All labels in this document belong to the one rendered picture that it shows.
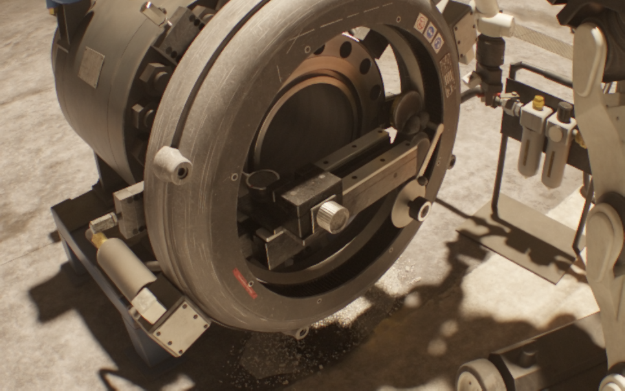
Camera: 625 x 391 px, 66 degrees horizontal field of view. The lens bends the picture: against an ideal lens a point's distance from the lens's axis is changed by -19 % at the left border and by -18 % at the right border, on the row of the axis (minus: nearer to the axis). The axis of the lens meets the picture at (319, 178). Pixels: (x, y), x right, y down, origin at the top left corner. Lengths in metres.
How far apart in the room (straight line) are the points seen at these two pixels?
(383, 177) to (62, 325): 1.07
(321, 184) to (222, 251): 0.19
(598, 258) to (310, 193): 0.56
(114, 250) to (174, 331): 0.24
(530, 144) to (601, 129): 0.68
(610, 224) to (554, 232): 0.95
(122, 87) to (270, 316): 0.54
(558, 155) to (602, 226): 0.68
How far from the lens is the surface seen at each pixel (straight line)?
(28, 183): 2.48
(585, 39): 1.04
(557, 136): 1.66
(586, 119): 1.09
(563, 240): 1.95
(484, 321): 1.61
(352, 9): 0.92
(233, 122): 0.81
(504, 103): 1.76
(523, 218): 2.01
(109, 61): 1.25
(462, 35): 1.28
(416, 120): 1.20
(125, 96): 1.15
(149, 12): 0.84
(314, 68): 1.07
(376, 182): 1.08
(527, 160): 1.76
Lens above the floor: 1.16
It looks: 33 degrees down
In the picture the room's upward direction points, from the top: 1 degrees counter-clockwise
